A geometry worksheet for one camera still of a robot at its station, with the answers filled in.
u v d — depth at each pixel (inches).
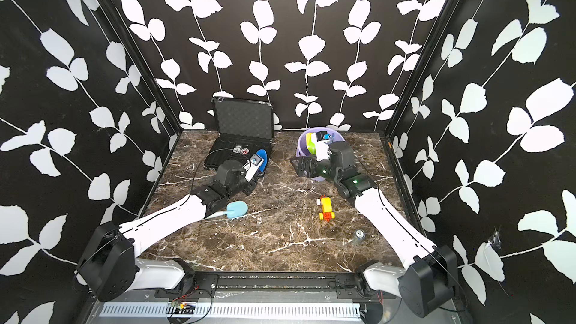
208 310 27.5
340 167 22.6
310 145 38.4
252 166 27.8
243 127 43.6
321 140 26.0
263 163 29.9
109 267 16.1
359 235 31.4
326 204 34.7
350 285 28.9
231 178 25.1
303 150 35.7
